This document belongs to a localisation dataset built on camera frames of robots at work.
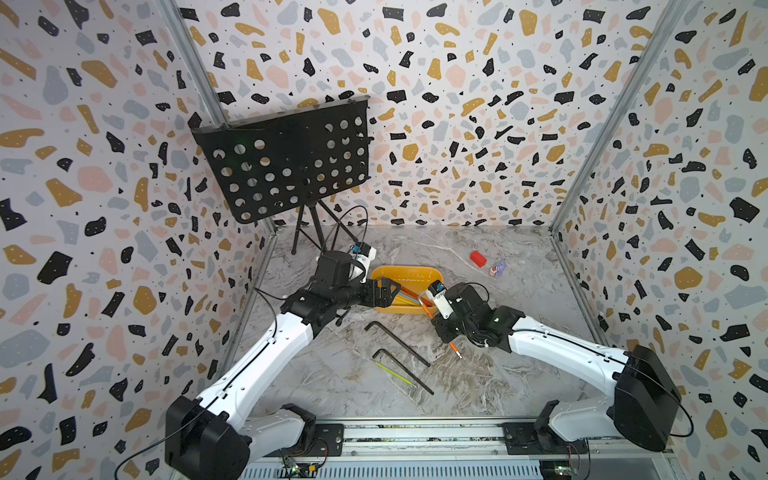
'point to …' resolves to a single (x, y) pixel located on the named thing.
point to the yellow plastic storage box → (415, 278)
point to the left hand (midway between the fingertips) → (389, 283)
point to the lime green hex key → (392, 372)
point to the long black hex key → (426, 363)
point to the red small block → (478, 259)
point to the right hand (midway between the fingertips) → (434, 319)
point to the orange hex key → (432, 317)
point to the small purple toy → (498, 269)
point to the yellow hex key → (399, 298)
